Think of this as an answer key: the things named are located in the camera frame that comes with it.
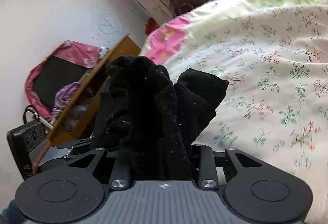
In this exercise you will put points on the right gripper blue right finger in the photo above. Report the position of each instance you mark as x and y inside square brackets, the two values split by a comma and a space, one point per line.
[207, 174]

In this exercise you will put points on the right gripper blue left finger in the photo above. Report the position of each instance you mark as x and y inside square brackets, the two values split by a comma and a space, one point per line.
[120, 175]

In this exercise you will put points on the black pants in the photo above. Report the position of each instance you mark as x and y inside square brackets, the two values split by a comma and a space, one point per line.
[153, 120]

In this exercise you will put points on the wooden desk with drawers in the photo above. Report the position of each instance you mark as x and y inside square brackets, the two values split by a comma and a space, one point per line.
[90, 87]

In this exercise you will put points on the purple crumpled cloth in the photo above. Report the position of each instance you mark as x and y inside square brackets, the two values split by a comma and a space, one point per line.
[63, 97]

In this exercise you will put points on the black monitor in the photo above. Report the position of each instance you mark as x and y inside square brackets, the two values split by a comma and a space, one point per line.
[55, 74]

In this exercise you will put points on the floral white pink bedsheet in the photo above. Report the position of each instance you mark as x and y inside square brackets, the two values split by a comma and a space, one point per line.
[273, 53]

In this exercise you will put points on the red bag on floor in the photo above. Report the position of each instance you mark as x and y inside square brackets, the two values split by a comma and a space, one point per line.
[151, 26]

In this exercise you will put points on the black camera box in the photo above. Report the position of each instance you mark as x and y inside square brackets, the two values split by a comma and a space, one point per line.
[26, 142]

